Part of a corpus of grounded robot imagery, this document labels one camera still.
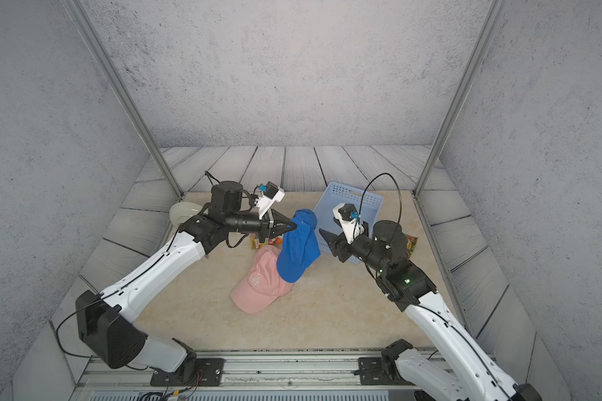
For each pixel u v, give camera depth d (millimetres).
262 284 848
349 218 546
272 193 613
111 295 425
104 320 395
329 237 590
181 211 933
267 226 614
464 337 421
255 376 730
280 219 669
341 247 583
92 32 741
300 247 683
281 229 673
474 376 388
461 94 871
